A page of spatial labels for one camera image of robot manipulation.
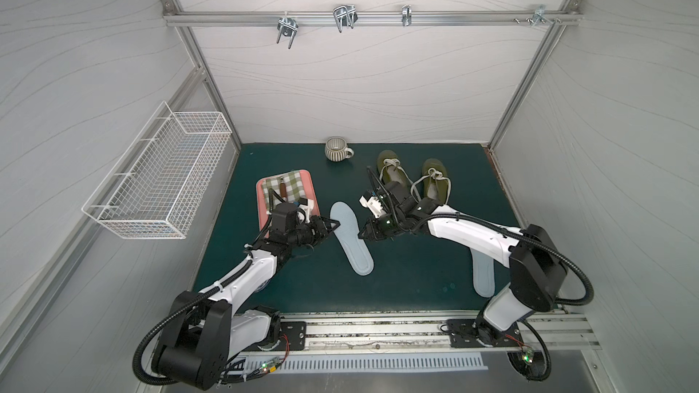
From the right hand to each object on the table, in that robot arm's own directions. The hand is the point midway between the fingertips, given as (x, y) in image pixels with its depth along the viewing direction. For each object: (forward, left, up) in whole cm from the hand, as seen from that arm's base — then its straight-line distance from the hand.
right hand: (358, 234), depth 80 cm
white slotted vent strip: (-31, +4, -12) cm, 33 cm away
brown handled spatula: (+23, +31, -10) cm, 39 cm away
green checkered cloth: (+23, +26, -10) cm, 37 cm away
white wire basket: (+1, +51, +20) cm, 55 cm away
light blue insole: (0, +2, 0) cm, 2 cm away
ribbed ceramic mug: (+41, +11, -6) cm, 43 cm away
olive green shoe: (+27, -28, -7) cm, 40 cm away
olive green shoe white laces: (+31, -11, -6) cm, 34 cm away
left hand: (+2, +6, +1) cm, 6 cm away
